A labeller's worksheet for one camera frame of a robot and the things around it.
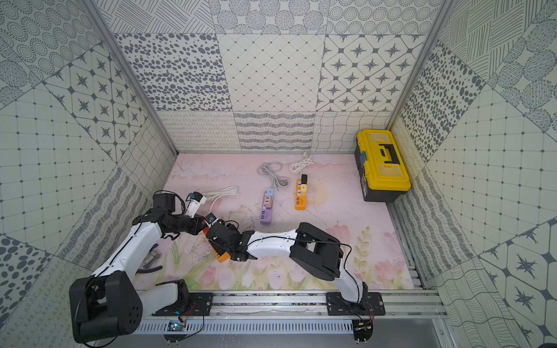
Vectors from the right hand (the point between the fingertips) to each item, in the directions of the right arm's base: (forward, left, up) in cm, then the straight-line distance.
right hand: (220, 235), depth 85 cm
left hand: (+4, +6, +4) cm, 8 cm away
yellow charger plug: (+23, -34, +1) cm, 41 cm away
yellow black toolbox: (+24, -68, +11) cm, 73 cm away
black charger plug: (+28, -34, +2) cm, 44 cm away
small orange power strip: (+18, -33, -3) cm, 38 cm away
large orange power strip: (-8, -2, -3) cm, 8 cm away
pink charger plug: (+15, -18, +2) cm, 24 cm away
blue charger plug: (+21, -19, +1) cm, 28 cm away
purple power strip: (+12, -17, -3) cm, 21 cm away
